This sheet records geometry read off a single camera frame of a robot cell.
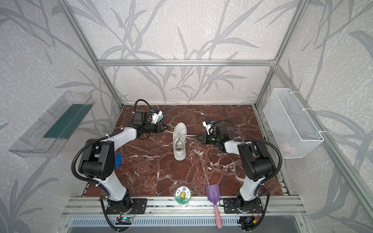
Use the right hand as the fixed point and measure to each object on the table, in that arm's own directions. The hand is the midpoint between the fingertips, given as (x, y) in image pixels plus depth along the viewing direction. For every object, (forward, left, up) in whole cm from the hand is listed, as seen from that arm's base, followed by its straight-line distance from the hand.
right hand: (197, 133), depth 92 cm
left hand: (+5, +18, +5) cm, 19 cm away
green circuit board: (-45, +37, -10) cm, 59 cm away
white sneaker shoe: (-4, +11, -3) cm, 12 cm away
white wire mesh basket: (-15, -42, +26) cm, 51 cm away
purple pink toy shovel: (-33, -9, -8) cm, 35 cm away
